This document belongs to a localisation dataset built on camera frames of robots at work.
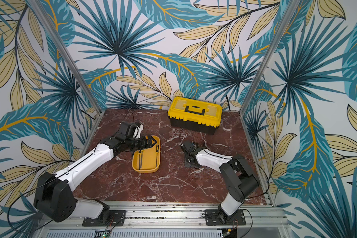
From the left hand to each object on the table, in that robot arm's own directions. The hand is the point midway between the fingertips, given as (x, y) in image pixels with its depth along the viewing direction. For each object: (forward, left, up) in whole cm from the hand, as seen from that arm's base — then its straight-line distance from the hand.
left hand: (150, 145), depth 82 cm
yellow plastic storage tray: (-2, +3, -15) cm, 15 cm away
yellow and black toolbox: (+23, -26, +1) cm, 35 cm away
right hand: (-2, -24, -15) cm, 29 cm away
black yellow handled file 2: (+5, -2, -16) cm, 17 cm away
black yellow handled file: (+3, +9, -15) cm, 18 cm away
